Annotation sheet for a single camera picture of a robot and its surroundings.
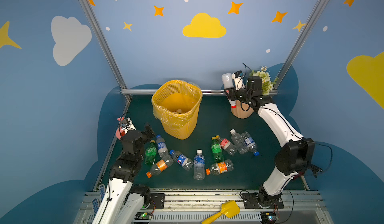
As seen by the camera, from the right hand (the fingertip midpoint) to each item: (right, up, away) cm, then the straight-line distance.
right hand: (229, 87), depth 84 cm
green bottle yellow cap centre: (-7, -36, +4) cm, 37 cm away
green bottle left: (-46, -39, +4) cm, 60 cm away
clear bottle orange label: (-6, -45, -4) cm, 45 cm away
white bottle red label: (-31, -14, +21) cm, 40 cm away
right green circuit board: (+16, -65, -12) cm, 68 cm away
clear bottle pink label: (+2, -36, +10) cm, 38 cm away
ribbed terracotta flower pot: (+4, -13, -9) cm, 17 cm away
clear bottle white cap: (+9, -36, +8) cm, 38 cm away
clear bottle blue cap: (+15, -34, +7) cm, 37 cm away
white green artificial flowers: (+26, +3, +8) cm, 27 cm away
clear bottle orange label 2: (-36, -43, -1) cm, 55 cm away
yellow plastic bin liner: (-34, -7, +15) cm, 37 cm away
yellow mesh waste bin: (-26, -27, +7) cm, 38 cm away
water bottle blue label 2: (-39, -36, +4) cm, 54 cm away
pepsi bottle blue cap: (-30, -40, 0) cm, 50 cm away
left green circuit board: (-45, -65, -13) cm, 80 cm away
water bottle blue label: (-17, -44, -2) cm, 48 cm away
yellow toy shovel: (-3, -62, -12) cm, 63 cm away
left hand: (-46, -21, -12) cm, 52 cm away
